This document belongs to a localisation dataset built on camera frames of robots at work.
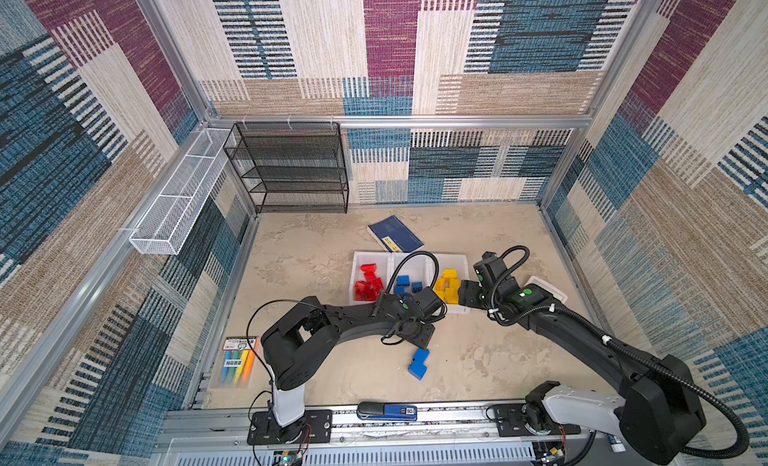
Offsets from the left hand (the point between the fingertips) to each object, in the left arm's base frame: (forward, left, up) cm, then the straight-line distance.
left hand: (423, 332), depth 87 cm
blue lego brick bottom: (-10, +3, 0) cm, 10 cm away
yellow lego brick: (+19, -10, +2) cm, 21 cm away
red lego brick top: (+23, +16, -2) cm, 28 cm away
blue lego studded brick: (+14, +6, -1) cm, 16 cm away
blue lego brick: (+16, +1, -1) cm, 16 cm away
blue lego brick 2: (-7, +2, 0) cm, 7 cm away
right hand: (+6, -13, +9) cm, 17 cm away
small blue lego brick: (+18, +5, -1) cm, 19 cm away
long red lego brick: (+16, +16, -3) cm, 23 cm away
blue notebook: (+37, +7, -1) cm, 37 cm away
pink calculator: (+11, -41, +3) cm, 42 cm away
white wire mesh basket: (+27, +78, +15) cm, 84 cm away
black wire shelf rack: (+56, +44, +15) cm, 73 cm away
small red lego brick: (+18, +14, -2) cm, 23 cm away
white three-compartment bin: (+15, -2, +4) cm, 16 cm away
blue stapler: (-20, +13, +3) cm, 24 cm away
